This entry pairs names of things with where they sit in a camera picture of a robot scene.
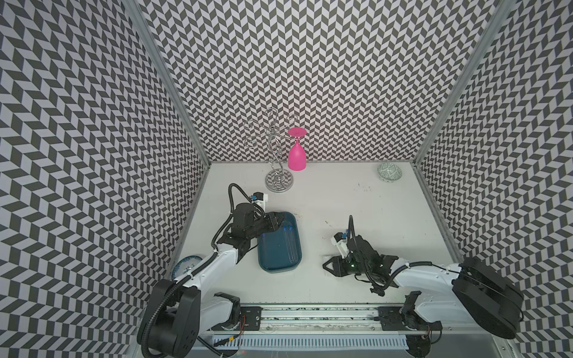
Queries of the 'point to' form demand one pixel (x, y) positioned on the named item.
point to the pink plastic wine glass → (297, 159)
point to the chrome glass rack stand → (277, 180)
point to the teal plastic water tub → (280, 250)
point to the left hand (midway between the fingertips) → (283, 216)
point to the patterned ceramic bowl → (389, 171)
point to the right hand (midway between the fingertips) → (326, 270)
